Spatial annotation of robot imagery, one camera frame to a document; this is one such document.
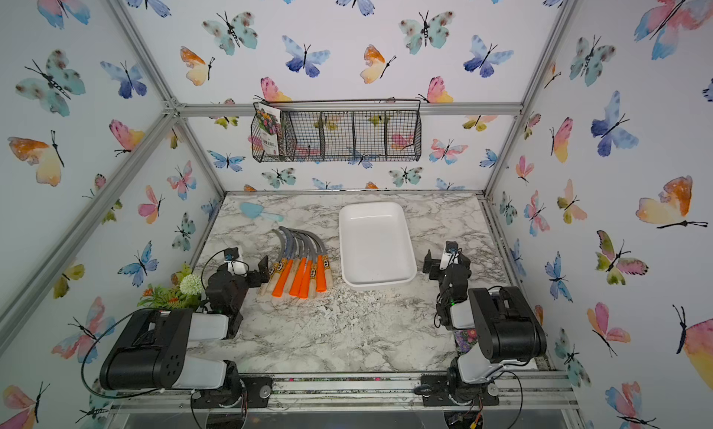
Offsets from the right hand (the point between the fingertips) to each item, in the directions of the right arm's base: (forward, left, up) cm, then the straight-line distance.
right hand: (449, 249), depth 91 cm
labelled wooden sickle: (-8, +39, -8) cm, 41 cm away
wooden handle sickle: (-13, +59, -7) cm, 61 cm away
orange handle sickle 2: (-7, +42, -8) cm, 44 cm away
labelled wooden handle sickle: (-9, +45, -8) cm, 46 cm away
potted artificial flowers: (-21, +76, +5) cm, 79 cm away
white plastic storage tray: (+7, +24, -9) cm, 27 cm away
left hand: (-5, +63, 0) cm, 63 cm away
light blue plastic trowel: (+22, +75, -10) cm, 79 cm away
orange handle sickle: (-6, +49, -8) cm, 50 cm away
